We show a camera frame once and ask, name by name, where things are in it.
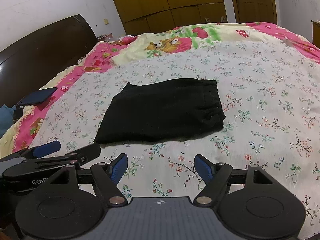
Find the white floral cloth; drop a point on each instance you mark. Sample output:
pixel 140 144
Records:
pixel 240 103

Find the wooden bedside furniture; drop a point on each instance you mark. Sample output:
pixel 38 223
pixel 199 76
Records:
pixel 316 33

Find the black pants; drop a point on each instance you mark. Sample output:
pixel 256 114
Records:
pixel 170 110

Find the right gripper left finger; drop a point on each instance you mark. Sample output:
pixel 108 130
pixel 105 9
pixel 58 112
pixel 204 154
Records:
pixel 117 168

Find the brown wooden door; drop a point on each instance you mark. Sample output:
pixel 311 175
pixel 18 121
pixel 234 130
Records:
pixel 255 11

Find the brown wooden wardrobe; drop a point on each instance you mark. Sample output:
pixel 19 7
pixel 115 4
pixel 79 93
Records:
pixel 156 16

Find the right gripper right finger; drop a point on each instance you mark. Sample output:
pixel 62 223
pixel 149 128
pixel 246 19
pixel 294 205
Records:
pixel 204 168

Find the dark brown headboard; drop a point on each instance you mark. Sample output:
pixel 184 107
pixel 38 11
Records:
pixel 31 62

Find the blue pillow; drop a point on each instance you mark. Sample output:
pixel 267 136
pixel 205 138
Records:
pixel 6 115

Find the pink strawberry cartoon bedsheet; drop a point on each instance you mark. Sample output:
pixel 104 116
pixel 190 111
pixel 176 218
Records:
pixel 162 42

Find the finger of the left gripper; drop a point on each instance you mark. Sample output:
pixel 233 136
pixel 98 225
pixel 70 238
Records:
pixel 80 156
pixel 42 150

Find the dark blue smartphone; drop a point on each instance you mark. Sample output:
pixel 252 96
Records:
pixel 36 97

